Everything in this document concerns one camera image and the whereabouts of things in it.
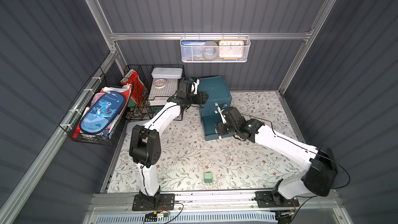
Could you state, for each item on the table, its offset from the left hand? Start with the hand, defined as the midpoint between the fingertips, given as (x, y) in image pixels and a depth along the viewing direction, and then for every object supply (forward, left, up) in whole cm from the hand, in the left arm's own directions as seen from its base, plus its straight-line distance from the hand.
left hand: (206, 97), depth 89 cm
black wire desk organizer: (+1, +30, -2) cm, 30 cm away
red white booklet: (+23, +51, -16) cm, 58 cm away
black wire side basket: (-3, +54, +13) cm, 56 cm away
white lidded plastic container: (+21, +26, +1) cm, 34 cm away
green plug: (-39, -1, -21) cm, 44 cm away
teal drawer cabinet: (+1, -8, +1) cm, 8 cm away
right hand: (-16, -9, -3) cm, 18 cm away
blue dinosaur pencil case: (-22, +45, +13) cm, 51 cm away
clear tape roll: (+14, +30, -1) cm, 33 cm away
